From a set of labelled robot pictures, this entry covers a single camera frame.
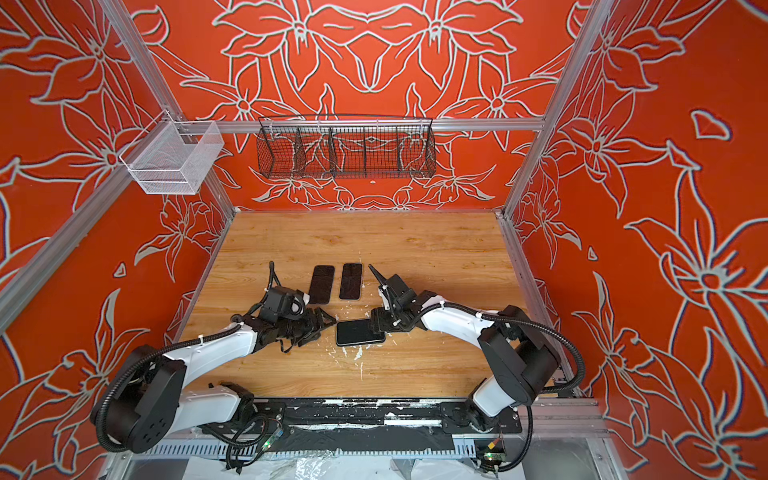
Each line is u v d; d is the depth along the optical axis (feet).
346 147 3.26
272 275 2.52
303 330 2.51
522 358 1.43
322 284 3.20
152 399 1.37
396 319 2.16
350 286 3.20
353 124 3.03
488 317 1.58
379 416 2.43
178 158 3.04
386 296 2.25
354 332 2.86
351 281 3.32
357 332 2.87
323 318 2.60
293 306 2.45
